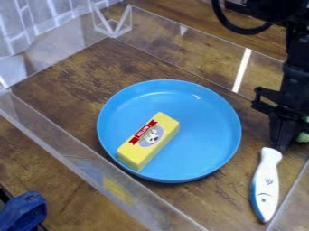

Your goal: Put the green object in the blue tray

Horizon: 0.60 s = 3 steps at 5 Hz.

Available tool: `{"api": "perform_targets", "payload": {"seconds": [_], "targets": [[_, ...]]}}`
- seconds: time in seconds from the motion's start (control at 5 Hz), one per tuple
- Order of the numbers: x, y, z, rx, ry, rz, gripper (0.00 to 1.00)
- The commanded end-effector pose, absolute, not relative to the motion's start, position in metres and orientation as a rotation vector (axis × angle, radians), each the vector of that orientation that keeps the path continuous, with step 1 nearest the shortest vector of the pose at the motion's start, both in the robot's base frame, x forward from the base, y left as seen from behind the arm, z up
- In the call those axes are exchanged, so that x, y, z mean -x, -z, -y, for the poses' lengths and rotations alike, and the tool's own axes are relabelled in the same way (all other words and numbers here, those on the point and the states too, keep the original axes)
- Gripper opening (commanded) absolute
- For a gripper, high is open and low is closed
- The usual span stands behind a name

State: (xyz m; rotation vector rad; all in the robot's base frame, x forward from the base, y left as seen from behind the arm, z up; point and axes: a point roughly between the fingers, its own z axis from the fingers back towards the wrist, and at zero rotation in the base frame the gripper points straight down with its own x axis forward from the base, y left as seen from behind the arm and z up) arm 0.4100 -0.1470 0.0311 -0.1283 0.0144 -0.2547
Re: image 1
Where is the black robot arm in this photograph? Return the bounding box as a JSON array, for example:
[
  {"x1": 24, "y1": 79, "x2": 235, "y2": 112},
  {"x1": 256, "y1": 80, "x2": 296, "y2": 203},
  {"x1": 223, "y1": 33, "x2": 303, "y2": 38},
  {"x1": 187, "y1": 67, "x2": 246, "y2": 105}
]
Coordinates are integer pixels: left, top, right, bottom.
[{"x1": 211, "y1": 0, "x2": 309, "y2": 152}]

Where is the blue round plate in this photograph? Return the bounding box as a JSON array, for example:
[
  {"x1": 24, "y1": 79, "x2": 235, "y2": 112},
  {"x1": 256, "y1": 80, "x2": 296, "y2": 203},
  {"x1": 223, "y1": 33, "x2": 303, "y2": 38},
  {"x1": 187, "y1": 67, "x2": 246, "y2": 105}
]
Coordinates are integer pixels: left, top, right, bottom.
[{"x1": 96, "y1": 79, "x2": 240, "y2": 183}]

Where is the white patterned curtain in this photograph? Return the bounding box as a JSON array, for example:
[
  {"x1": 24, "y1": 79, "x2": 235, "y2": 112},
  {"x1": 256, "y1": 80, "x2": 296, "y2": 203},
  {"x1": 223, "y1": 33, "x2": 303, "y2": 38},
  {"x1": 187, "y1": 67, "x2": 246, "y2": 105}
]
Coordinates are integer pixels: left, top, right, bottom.
[{"x1": 0, "y1": 0, "x2": 123, "y2": 58}]

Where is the clear acrylic enclosure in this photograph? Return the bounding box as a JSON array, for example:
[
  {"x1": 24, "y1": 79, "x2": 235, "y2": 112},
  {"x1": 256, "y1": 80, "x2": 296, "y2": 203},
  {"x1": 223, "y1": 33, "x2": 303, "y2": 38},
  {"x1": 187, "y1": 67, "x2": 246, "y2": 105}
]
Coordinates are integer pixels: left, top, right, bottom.
[{"x1": 0, "y1": 0, "x2": 309, "y2": 231}]

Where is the blue clamp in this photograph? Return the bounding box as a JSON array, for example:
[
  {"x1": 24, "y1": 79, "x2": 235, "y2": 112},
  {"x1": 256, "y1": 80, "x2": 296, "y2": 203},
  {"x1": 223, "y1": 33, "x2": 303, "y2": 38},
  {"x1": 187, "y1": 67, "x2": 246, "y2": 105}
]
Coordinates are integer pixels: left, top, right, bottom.
[{"x1": 0, "y1": 190, "x2": 46, "y2": 231}]

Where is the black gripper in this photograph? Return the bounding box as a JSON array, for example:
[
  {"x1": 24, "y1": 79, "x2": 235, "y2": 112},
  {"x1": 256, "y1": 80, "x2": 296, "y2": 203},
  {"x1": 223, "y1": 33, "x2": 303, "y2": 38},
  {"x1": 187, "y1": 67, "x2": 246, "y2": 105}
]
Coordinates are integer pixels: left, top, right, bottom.
[{"x1": 251, "y1": 63, "x2": 309, "y2": 152}]

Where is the black cable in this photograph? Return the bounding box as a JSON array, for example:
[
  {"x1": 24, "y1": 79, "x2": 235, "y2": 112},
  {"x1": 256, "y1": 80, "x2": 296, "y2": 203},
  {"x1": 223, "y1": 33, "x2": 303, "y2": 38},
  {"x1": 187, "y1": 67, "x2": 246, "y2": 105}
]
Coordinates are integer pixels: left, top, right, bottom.
[{"x1": 209, "y1": 0, "x2": 275, "y2": 36}]

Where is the yellow butter block toy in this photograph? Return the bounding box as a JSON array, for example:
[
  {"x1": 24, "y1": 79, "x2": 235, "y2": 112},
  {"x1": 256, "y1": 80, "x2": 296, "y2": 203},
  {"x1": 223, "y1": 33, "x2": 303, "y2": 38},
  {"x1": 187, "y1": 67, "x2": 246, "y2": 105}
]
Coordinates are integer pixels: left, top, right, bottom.
[{"x1": 117, "y1": 112, "x2": 179, "y2": 171}]

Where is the white and blue fish toy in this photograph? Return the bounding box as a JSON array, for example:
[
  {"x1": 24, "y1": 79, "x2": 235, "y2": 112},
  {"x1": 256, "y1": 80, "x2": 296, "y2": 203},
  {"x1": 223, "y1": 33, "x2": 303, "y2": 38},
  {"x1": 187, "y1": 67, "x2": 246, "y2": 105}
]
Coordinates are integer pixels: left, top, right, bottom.
[{"x1": 250, "y1": 147, "x2": 282, "y2": 223}]

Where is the green bitter gourd toy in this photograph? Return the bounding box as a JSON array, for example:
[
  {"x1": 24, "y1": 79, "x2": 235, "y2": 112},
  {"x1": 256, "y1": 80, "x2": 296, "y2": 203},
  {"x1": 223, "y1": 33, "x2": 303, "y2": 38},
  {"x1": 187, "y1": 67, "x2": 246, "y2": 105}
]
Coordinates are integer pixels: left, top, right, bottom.
[{"x1": 295, "y1": 116, "x2": 309, "y2": 143}]

